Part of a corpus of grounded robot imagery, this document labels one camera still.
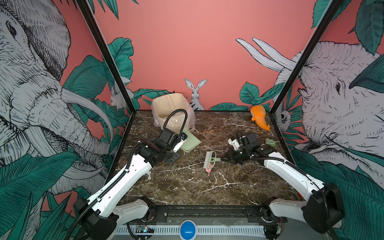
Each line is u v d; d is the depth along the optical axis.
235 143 0.76
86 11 0.70
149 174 0.86
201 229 0.70
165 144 0.54
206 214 0.75
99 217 0.37
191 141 0.82
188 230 0.69
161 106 1.00
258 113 1.13
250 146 0.63
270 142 1.01
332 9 0.70
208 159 0.86
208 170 0.88
